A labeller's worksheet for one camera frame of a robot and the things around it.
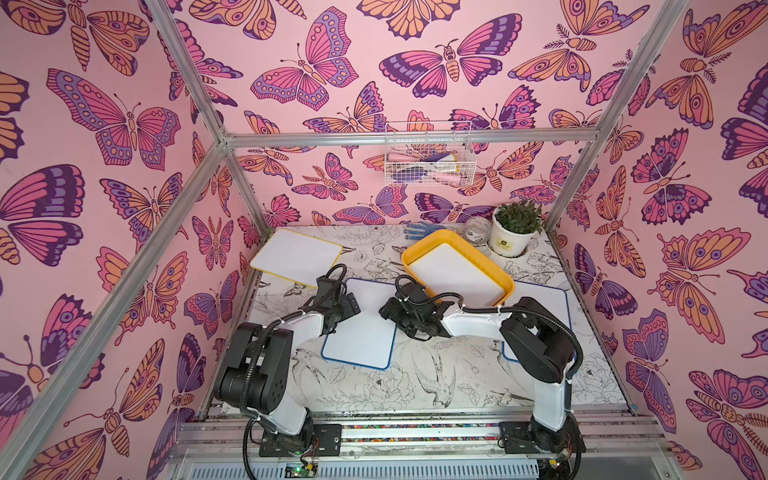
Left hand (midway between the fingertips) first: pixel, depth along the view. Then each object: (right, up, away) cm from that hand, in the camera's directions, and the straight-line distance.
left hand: (351, 306), depth 97 cm
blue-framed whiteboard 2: (+69, +1, +5) cm, 69 cm away
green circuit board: (-9, -36, -25) cm, 45 cm away
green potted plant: (+57, +29, +3) cm, 64 cm away
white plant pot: (+54, +21, +9) cm, 58 cm away
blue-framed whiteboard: (+5, -10, -2) cm, 11 cm away
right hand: (+10, -1, -5) cm, 12 cm away
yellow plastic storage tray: (+34, +24, +14) cm, 44 cm away
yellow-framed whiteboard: (+33, +11, +8) cm, 35 cm away
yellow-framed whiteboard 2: (-22, +15, +17) cm, 32 cm away
